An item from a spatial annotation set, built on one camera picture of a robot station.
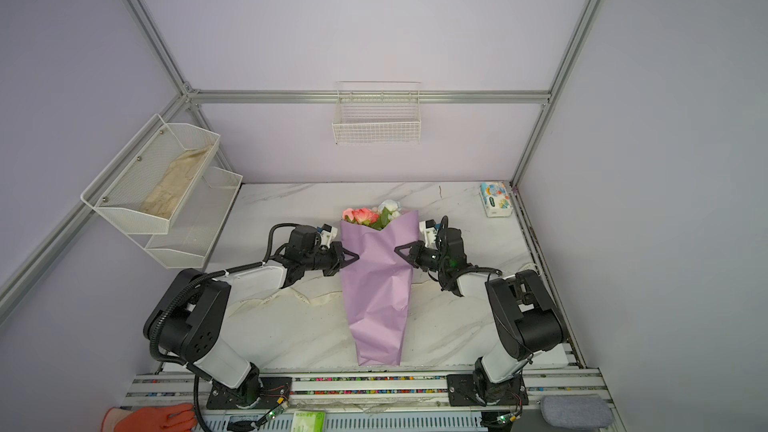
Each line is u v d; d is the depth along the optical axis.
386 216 0.93
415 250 0.82
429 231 0.85
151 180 0.78
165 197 0.76
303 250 0.73
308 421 0.68
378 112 0.95
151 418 0.70
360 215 0.96
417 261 0.80
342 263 0.82
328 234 0.87
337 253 0.80
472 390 0.73
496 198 1.09
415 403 0.73
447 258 0.73
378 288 0.78
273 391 0.73
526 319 0.46
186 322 0.46
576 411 0.69
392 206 0.96
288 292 0.88
